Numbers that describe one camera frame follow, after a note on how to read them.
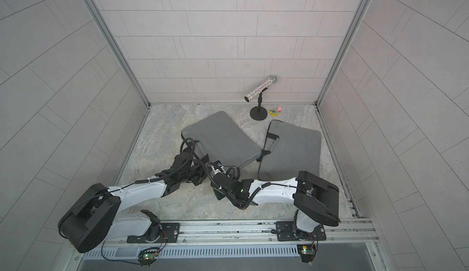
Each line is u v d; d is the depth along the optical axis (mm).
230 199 598
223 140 958
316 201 411
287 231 714
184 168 652
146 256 642
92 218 408
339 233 726
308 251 682
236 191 599
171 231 711
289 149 917
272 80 989
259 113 1117
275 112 1114
